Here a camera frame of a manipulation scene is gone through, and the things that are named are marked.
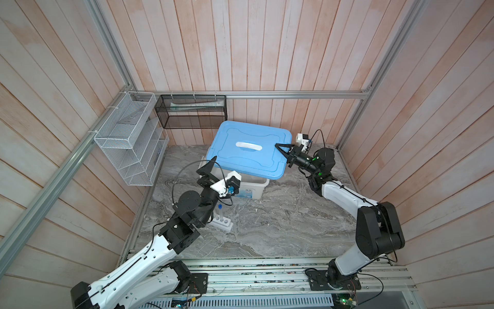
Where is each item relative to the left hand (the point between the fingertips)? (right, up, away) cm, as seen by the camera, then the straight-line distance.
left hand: (222, 167), depth 63 cm
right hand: (+19, +8, +12) cm, 24 cm away
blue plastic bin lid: (+10, +7, +15) cm, 19 cm away
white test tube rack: (-2, -26, +23) cm, 35 cm away
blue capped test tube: (-2, -17, +15) cm, 23 cm away
